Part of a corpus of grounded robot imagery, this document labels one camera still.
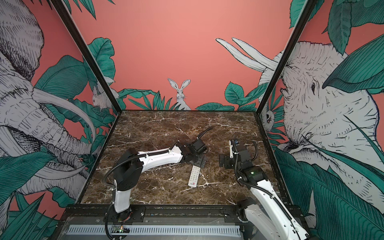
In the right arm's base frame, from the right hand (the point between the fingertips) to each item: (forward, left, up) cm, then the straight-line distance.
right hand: (226, 153), depth 79 cm
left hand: (+1, +14, -9) cm, 17 cm away
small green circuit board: (-33, +53, -15) cm, 64 cm away
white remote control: (-7, +17, -15) cm, 24 cm away
